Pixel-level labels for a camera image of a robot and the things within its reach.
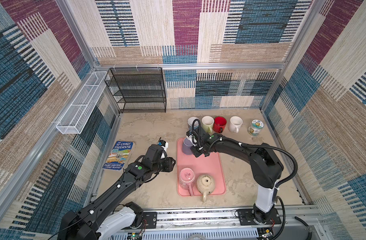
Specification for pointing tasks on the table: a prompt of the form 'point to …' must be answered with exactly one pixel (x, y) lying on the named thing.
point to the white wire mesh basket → (79, 112)
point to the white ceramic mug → (235, 123)
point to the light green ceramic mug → (207, 123)
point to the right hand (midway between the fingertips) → (196, 151)
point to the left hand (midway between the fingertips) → (173, 159)
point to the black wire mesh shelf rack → (138, 90)
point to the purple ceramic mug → (186, 146)
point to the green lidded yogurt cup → (256, 125)
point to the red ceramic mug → (219, 124)
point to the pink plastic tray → (214, 164)
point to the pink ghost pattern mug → (187, 180)
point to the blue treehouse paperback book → (118, 155)
